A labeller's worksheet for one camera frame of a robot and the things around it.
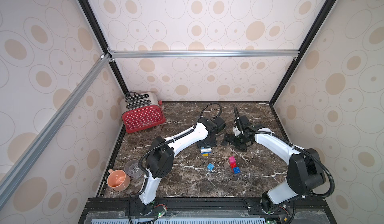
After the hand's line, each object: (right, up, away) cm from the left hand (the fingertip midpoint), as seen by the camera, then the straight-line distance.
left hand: (214, 146), depth 84 cm
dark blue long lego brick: (-4, -5, +4) cm, 7 cm away
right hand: (+12, 0, +4) cm, 12 cm away
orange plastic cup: (-53, -18, -3) cm, 56 cm away
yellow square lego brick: (-4, -6, +7) cm, 10 cm away
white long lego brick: (-2, -3, +3) cm, 5 cm away
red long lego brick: (+11, -11, +2) cm, 16 cm away
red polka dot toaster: (-43, +19, +9) cm, 48 cm away
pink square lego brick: (+11, -8, +3) cm, 14 cm away
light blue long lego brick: (-2, -12, +1) cm, 12 cm away
